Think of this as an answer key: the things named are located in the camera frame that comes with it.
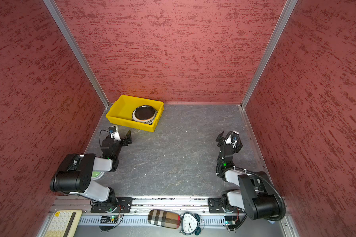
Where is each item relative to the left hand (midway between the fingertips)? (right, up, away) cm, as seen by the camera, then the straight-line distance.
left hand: (123, 133), depth 93 cm
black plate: (+10, +14, +14) cm, 22 cm away
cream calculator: (-18, -40, -25) cm, 50 cm away
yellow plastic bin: (-11, +15, +21) cm, 28 cm away
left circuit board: (+1, -41, -21) cm, 46 cm away
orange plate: (+6, +9, +11) cm, 15 cm away
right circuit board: (+61, -41, -22) cm, 77 cm away
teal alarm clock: (+42, -39, -27) cm, 63 cm away
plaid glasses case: (+30, -38, -25) cm, 54 cm away
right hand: (+66, -1, -6) cm, 66 cm away
